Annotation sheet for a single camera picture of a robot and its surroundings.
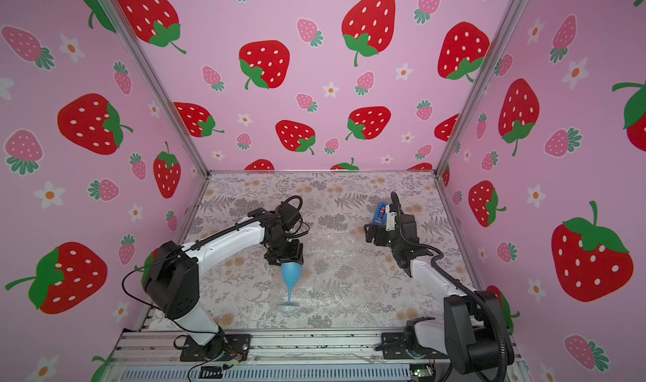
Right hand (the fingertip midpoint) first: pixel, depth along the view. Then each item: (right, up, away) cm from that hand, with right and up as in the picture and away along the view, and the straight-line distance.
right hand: (372, 227), depth 89 cm
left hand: (-25, -11, -4) cm, 28 cm away
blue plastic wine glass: (-28, -13, -9) cm, 32 cm away
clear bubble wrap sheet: (-11, -17, 0) cm, 20 cm away
